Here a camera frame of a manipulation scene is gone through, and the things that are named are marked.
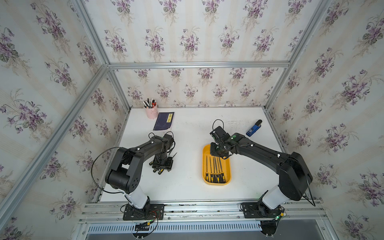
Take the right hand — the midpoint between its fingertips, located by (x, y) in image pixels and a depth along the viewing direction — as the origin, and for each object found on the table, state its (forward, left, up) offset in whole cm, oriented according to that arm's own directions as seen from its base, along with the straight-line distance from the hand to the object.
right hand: (212, 153), depth 85 cm
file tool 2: (-9, +34, -7) cm, 36 cm away
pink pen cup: (+32, +42, -1) cm, 53 cm away
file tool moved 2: (-13, -4, -8) cm, 15 cm away
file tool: (-11, +3, -7) cm, 13 cm away
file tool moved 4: (-6, +1, -9) cm, 11 cm away
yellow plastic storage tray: (-4, -8, -7) cm, 12 cm away
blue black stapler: (+23, -32, -6) cm, 40 cm away
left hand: (-8, +27, -8) cm, 29 cm away
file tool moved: (-10, -6, -8) cm, 14 cm away
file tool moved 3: (-9, -3, -8) cm, 13 cm away
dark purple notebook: (+30, +34, -7) cm, 46 cm away
